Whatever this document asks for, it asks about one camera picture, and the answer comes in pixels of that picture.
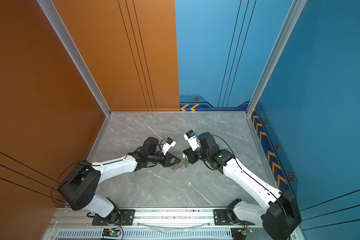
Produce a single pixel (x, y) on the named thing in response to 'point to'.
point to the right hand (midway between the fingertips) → (183, 151)
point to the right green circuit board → (244, 232)
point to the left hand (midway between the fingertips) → (179, 159)
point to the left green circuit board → (111, 232)
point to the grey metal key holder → (180, 166)
